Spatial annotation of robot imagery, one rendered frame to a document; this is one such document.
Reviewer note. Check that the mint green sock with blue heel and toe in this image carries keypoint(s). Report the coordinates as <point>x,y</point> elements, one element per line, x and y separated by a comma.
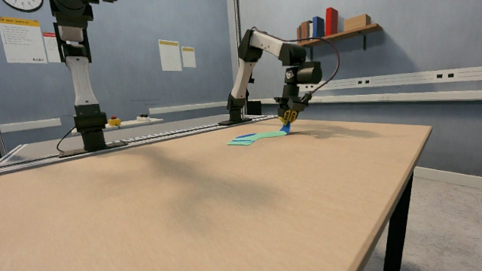
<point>248,139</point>

